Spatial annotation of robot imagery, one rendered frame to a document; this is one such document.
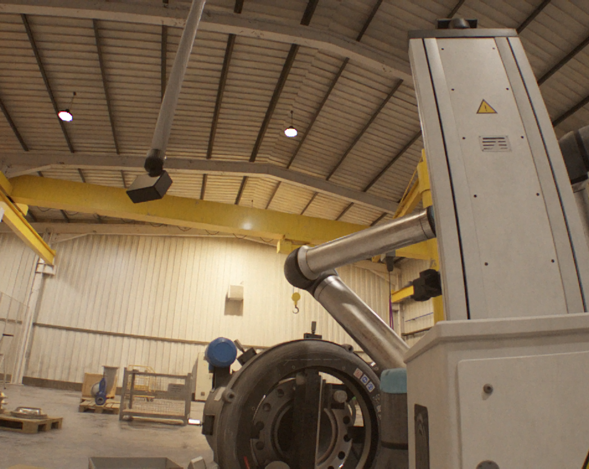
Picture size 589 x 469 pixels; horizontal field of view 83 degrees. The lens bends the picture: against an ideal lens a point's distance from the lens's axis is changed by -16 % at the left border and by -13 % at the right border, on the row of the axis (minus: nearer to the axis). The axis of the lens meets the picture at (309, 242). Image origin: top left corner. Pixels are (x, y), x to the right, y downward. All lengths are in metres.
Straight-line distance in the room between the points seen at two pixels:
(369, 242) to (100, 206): 12.61
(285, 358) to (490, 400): 1.16
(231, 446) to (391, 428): 0.67
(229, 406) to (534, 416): 1.17
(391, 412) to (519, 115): 0.81
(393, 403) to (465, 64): 0.92
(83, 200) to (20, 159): 2.49
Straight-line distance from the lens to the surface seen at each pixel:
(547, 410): 0.39
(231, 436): 1.42
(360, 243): 1.10
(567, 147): 1.12
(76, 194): 13.79
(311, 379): 1.48
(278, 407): 1.59
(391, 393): 0.91
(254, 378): 1.42
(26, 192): 14.32
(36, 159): 14.23
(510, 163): 1.00
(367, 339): 1.17
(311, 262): 1.20
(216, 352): 2.13
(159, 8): 9.01
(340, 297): 1.26
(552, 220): 0.96
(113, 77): 11.17
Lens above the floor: 0.78
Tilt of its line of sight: 22 degrees up
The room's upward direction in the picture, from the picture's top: 1 degrees clockwise
